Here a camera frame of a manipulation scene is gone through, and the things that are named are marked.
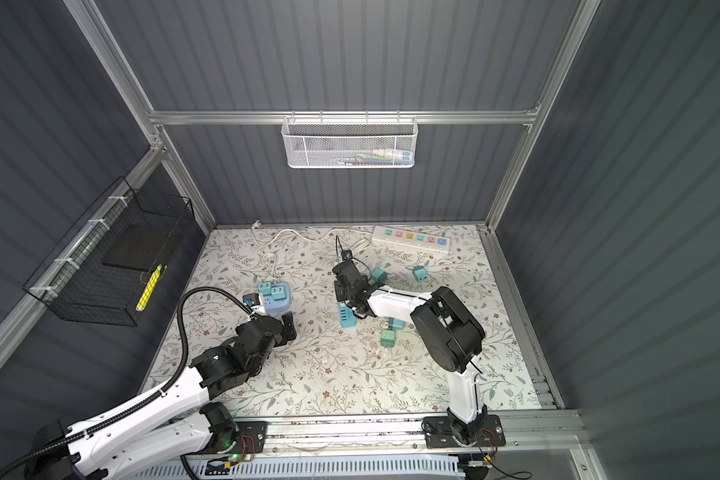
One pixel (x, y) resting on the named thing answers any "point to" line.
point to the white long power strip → (411, 238)
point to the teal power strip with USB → (347, 316)
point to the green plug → (388, 338)
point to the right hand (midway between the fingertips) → (347, 283)
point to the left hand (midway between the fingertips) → (278, 318)
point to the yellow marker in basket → (149, 287)
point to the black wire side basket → (104, 268)
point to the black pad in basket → (137, 248)
